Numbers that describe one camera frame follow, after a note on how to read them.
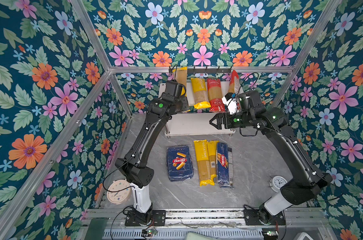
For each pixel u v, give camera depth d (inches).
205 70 35.8
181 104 26.3
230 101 23.8
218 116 22.6
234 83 31.8
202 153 37.6
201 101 29.1
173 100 21.2
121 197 30.8
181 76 30.0
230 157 36.2
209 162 35.8
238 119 21.5
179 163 34.0
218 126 23.0
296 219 29.5
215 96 30.2
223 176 31.8
